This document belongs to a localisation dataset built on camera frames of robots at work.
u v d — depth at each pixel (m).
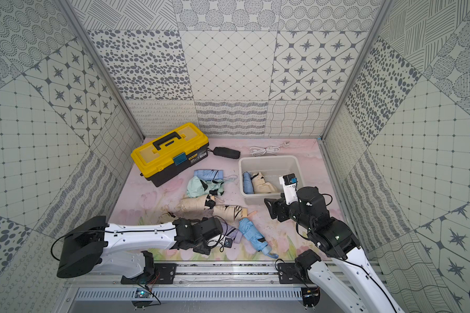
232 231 0.82
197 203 0.88
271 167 0.99
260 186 0.93
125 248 0.46
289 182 0.57
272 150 1.12
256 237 0.78
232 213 0.86
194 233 0.60
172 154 0.91
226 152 1.10
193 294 0.70
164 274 0.73
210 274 0.75
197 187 0.91
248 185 0.93
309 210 0.48
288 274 0.73
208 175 1.00
